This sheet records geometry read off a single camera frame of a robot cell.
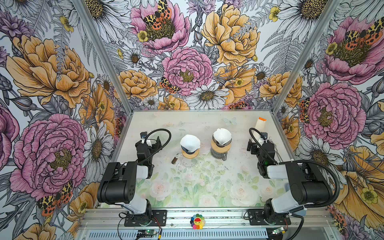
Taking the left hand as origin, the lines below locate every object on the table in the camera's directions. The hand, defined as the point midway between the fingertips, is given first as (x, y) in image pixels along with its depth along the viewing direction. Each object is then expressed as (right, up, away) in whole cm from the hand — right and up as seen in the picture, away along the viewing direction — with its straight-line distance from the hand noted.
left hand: (152, 141), depth 94 cm
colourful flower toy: (+28, -35, -22) cm, 50 cm away
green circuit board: (+4, -40, -23) cm, 46 cm away
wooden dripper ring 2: (+24, -7, -10) cm, 27 cm away
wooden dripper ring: (+40, -4, -6) cm, 41 cm away
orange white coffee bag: (+71, +10, +11) cm, 73 cm away
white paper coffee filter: (+24, 0, -8) cm, 26 cm away
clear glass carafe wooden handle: (+21, -13, 0) cm, 25 cm away
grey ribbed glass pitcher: (+43, -8, -6) cm, 44 cm away
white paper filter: (+43, +4, -5) cm, 43 cm away
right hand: (+65, -1, 0) cm, 65 cm away
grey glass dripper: (+40, -1, -8) cm, 41 cm away
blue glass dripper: (+23, -5, -9) cm, 25 cm away
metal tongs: (+79, -9, +3) cm, 80 cm away
